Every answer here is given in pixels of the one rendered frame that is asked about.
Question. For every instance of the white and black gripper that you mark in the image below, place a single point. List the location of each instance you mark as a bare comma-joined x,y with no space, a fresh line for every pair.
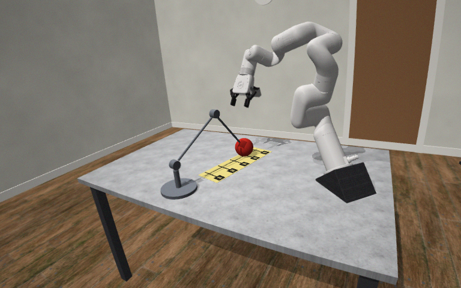
244,83

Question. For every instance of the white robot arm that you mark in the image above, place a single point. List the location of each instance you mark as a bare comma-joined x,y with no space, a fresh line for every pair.
308,107

